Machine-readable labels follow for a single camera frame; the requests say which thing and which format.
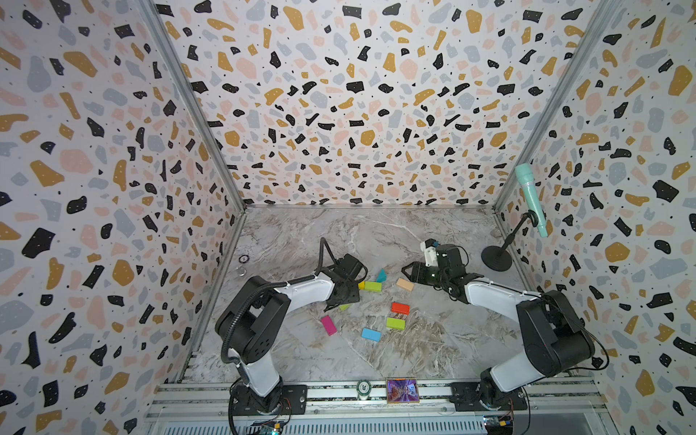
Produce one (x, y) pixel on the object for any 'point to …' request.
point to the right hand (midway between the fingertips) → (411, 270)
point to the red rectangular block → (401, 308)
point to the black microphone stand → (496, 257)
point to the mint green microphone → (525, 171)
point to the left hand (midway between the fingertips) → (358, 295)
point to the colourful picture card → (402, 390)
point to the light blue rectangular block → (372, 334)
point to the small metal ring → (244, 258)
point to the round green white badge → (363, 388)
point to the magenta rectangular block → (328, 324)
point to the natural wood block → (405, 284)
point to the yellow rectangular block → (361, 285)
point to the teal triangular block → (381, 275)
